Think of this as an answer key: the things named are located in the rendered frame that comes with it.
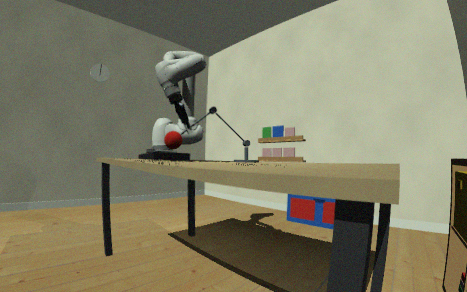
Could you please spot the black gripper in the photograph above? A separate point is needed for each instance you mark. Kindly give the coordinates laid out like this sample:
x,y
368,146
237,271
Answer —
x,y
175,99

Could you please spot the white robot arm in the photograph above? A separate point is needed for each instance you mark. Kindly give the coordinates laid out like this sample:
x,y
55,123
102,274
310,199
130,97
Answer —
x,y
190,63

